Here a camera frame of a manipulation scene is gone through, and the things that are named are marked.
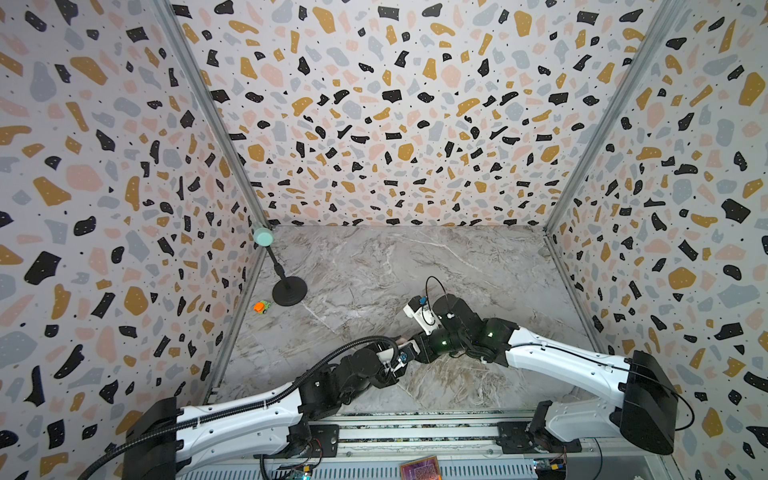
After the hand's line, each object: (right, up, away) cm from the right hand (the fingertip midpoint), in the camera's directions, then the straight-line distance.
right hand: (401, 348), depth 72 cm
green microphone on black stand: (-38, +10, +29) cm, 49 cm away
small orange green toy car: (-45, +6, +23) cm, 51 cm away
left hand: (+2, +1, +1) cm, 3 cm away
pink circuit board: (+6, -27, -3) cm, 28 cm away
